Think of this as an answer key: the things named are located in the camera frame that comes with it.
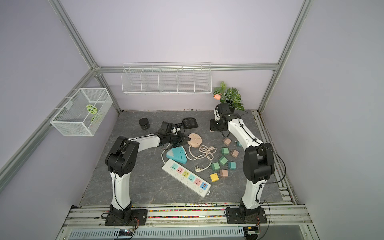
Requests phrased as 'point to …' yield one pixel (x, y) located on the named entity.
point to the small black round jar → (144, 123)
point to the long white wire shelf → (166, 78)
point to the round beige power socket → (195, 140)
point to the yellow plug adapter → (214, 177)
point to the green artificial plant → (230, 96)
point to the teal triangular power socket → (177, 154)
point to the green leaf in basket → (93, 110)
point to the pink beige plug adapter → (227, 141)
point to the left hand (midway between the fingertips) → (190, 141)
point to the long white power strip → (188, 180)
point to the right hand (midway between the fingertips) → (212, 125)
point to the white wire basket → (81, 116)
